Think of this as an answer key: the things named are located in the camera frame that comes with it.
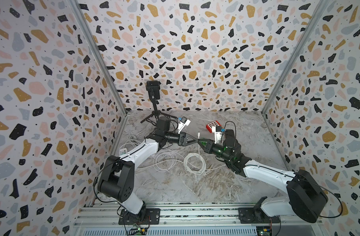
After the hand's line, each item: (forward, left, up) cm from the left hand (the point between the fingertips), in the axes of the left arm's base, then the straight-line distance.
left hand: (197, 141), depth 76 cm
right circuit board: (-37, -32, -24) cm, 54 cm away
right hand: (0, 0, 0) cm, 1 cm away
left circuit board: (-36, +29, -23) cm, 52 cm away
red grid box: (+27, -11, -21) cm, 36 cm away
